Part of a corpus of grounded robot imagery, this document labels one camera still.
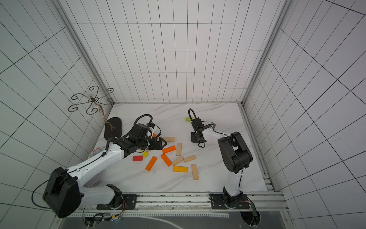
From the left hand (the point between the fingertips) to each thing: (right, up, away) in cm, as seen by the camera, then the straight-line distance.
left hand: (159, 145), depth 82 cm
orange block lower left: (-5, -12, +4) cm, 14 cm away
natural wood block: (+22, -16, +2) cm, 27 cm away
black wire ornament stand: (-38, +8, +20) cm, 44 cm away
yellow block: (+13, -15, +2) cm, 19 cm away
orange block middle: (+5, -5, +10) cm, 12 cm away
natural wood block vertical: (+11, -6, +10) cm, 16 cm away
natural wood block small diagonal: (+11, -11, +5) cm, 16 cm away
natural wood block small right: (+18, -10, +6) cm, 21 cm away
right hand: (+24, +3, +18) cm, 30 cm away
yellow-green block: (-10, -7, +8) cm, 15 cm away
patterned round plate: (-41, -5, +6) cm, 41 cm away
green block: (+18, +14, +27) cm, 35 cm away
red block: (-15, -9, +6) cm, 18 cm away
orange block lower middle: (+4, -10, +6) cm, 12 cm away
